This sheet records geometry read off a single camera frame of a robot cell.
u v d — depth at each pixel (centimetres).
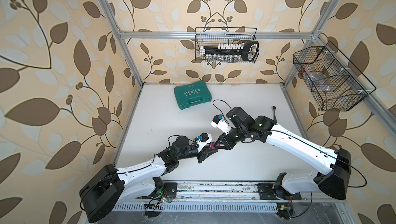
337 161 40
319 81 69
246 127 55
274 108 105
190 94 108
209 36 91
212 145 71
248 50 84
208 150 72
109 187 42
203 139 64
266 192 73
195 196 74
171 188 75
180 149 61
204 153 68
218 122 64
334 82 73
